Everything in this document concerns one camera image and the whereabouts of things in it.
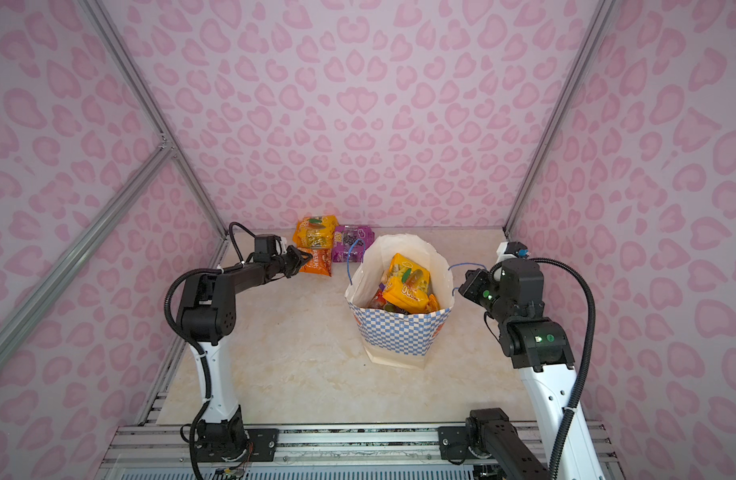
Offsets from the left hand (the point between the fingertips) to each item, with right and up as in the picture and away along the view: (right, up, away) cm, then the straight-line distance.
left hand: (314, 250), depth 104 cm
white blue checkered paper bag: (+26, -22, -30) cm, 46 cm away
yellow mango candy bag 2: (+38, -16, -18) cm, 45 cm away
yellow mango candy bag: (+30, -10, -19) cm, 37 cm away
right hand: (+42, -5, -38) cm, 56 cm away
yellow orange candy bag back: (-1, +7, +9) cm, 11 cm away
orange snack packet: (+2, -5, -1) cm, 5 cm away
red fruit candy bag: (+23, -15, -16) cm, 32 cm away
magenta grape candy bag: (+12, +3, +5) cm, 14 cm away
